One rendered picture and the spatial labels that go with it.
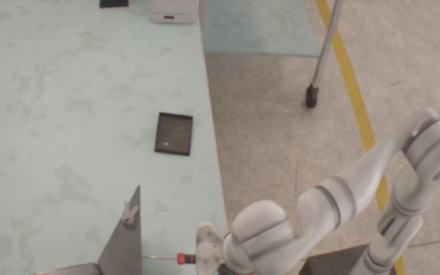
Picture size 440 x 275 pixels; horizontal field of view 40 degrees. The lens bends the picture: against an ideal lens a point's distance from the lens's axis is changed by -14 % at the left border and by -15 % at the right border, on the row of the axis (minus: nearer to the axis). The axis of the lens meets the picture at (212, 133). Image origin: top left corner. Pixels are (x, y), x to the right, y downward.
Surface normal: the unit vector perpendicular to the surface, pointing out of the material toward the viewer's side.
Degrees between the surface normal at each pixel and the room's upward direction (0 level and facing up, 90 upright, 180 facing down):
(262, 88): 0
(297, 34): 0
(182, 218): 0
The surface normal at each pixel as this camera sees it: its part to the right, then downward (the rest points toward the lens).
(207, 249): 0.25, -0.25
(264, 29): 0.14, -0.64
